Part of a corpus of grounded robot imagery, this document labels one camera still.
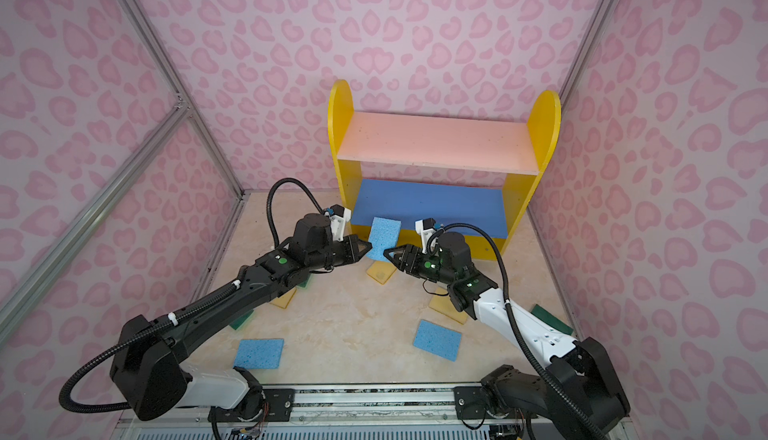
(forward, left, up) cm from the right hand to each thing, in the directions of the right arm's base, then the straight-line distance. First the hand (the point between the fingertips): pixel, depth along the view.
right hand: (390, 255), depth 74 cm
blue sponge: (+7, +2, 0) cm, 7 cm away
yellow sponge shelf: (+7, +4, -21) cm, 22 cm away
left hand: (+3, +4, +1) cm, 5 cm away
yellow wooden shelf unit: (+50, -26, -21) cm, 60 cm away
